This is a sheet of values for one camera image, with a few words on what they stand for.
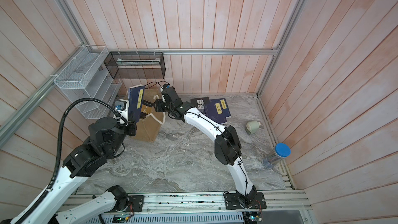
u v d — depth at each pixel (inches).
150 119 31.6
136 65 41.3
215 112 42.1
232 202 28.7
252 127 36.5
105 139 17.1
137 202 28.8
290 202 29.7
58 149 16.7
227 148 20.5
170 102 25.9
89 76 30.8
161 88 30.5
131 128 21.9
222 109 42.2
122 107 19.9
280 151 27.6
